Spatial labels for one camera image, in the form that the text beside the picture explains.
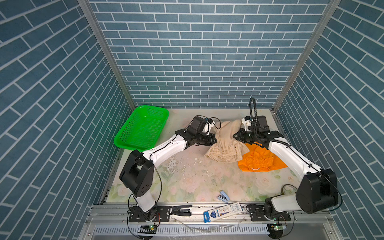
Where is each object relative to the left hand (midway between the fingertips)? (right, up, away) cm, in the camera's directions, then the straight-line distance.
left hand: (217, 141), depth 82 cm
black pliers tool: (-21, -33, -9) cm, 40 cm away
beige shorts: (+5, -4, -1) cm, 6 cm away
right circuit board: (+27, -41, -10) cm, 50 cm away
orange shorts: (+26, -12, +8) cm, 30 cm away
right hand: (+9, +4, +3) cm, 10 cm away
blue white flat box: (-1, -35, -9) cm, 36 cm away
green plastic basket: (-52, +5, +27) cm, 59 cm away
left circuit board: (-35, -42, -10) cm, 56 cm away
